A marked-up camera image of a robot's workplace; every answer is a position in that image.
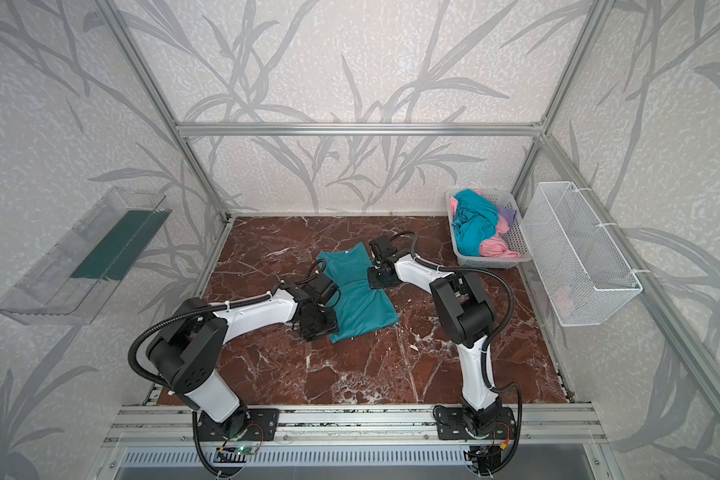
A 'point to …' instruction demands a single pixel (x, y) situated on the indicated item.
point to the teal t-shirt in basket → (475, 220)
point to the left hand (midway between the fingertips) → (339, 325)
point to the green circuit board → (247, 449)
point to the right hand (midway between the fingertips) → (375, 272)
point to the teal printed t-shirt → (363, 308)
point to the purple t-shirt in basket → (509, 215)
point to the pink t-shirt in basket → (493, 247)
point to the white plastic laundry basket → (515, 238)
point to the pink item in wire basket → (563, 306)
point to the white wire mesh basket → (582, 272)
